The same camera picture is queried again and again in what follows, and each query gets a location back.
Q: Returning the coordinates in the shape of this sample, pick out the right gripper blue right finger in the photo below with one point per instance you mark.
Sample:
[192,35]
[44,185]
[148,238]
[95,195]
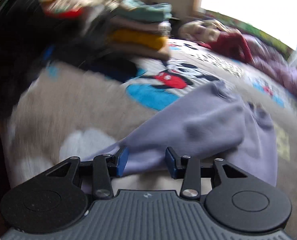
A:
[170,161]

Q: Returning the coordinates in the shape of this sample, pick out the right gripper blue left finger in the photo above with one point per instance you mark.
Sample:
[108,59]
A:
[121,158]

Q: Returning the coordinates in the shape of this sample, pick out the cream and lavender sweatshirt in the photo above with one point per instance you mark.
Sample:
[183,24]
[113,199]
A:
[210,121]

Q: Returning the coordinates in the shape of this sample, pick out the Mickey Mouse bed blanket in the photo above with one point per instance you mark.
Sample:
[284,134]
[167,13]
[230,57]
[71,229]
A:
[68,111]

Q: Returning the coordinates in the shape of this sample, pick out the beige folded garment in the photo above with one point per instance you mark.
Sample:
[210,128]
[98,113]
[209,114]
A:
[162,54]

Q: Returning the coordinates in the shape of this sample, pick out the yellow folded garment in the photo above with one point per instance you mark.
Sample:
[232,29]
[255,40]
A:
[149,40]

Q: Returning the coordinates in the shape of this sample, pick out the red knitted garment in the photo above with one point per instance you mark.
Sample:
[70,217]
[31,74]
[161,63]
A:
[231,45]

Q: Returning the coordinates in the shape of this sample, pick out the cream crumpled garment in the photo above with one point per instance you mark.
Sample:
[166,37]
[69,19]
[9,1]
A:
[202,31]

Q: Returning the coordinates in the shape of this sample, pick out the pink quilt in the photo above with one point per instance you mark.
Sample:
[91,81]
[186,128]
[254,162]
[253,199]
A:
[269,61]

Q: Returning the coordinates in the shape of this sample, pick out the teal folded garment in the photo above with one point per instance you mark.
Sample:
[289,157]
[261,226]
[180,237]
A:
[146,13]

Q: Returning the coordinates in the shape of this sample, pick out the colourful alphabet foam mat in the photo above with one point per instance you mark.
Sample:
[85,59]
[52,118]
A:
[246,28]

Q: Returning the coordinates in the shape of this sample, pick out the wooden framed window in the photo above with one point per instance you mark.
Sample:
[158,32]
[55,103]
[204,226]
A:
[277,18]

